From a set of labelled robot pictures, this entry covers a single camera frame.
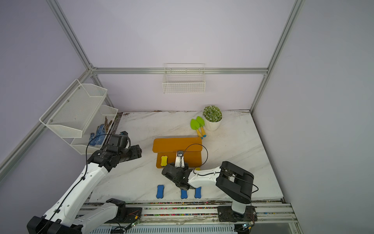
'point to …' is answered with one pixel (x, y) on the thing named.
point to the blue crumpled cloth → (97, 139)
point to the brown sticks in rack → (106, 125)
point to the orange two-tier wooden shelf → (166, 149)
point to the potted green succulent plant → (213, 116)
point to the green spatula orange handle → (195, 126)
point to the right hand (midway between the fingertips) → (177, 164)
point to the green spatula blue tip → (201, 123)
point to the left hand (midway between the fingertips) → (135, 153)
